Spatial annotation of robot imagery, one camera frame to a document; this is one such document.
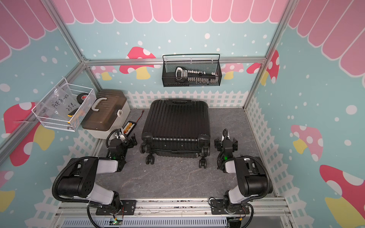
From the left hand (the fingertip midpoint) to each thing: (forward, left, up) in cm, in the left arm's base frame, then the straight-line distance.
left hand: (128, 136), depth 93 cm
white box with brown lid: (+15, +12, +10) cm, 22 cm away
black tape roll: (+9, +21, +25) cm, 34 cm away
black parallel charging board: (+12, +5, -6) cm, 14 cm away
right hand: (+1, -65, 0) cm, 65 cm away
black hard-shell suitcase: (-2, -34, +14) cm, 37 cm away
